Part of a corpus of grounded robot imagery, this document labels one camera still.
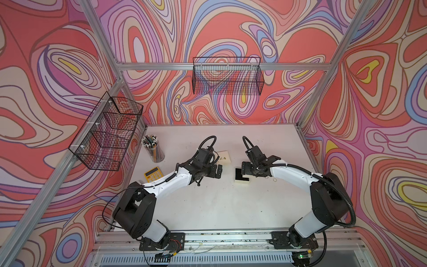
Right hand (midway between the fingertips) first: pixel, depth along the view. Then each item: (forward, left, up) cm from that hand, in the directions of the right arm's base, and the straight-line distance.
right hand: (250, 174), depth 91 cm
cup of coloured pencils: (+13, +53, +14) cm, 57 cm away
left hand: (+1, +18, +5) cm, 19 cm away
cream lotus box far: (+12, +14, 0) cm, 18 cm away
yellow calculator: (+3, +55, -2) cm, 55 cm away
